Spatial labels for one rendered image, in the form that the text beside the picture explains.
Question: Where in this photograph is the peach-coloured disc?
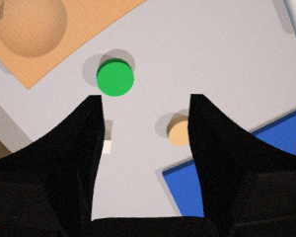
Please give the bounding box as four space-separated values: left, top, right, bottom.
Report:
166 116 189 146

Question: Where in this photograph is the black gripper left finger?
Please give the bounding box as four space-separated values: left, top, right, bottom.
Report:
0 95 106 237

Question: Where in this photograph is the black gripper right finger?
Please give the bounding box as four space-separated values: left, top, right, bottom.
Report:
187 94 296 237

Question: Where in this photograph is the blue exercise book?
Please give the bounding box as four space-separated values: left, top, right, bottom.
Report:
162 111 296 217

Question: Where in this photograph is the green disc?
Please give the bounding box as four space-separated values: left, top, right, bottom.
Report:
97 58 134 97

